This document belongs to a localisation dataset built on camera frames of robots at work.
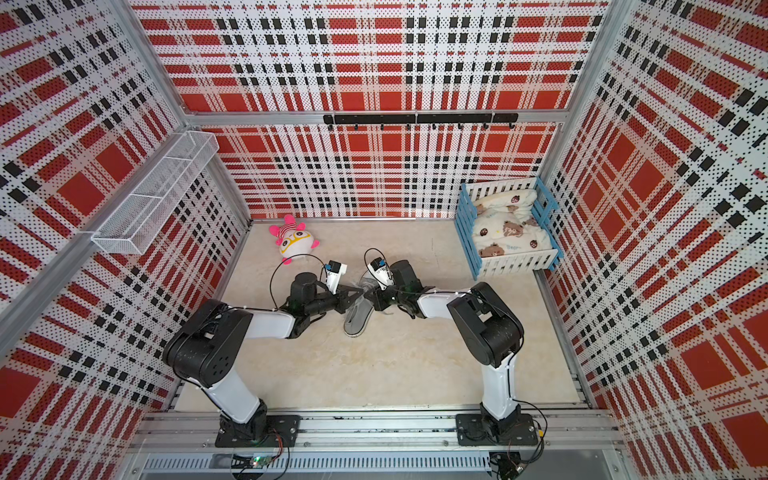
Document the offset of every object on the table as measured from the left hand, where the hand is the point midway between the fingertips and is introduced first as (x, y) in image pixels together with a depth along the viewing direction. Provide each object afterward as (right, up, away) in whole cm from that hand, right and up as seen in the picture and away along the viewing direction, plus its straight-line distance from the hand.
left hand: (366, 290), depth 91 cm
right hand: (+1, -1, +2) cm, 3 cm away
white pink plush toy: (-28, +16, +14) cm, 35 cm away
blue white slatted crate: (+63, +27, +15) cm, 70 cm away
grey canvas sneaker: (-2, -8, -3) cm, 9 cm away
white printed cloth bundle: (+48, +22, +13) cm, 54 cm away
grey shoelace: (0, +1, +5) cm, 6 cm away
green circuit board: (-24, -37, -22) cm, 50 cm away
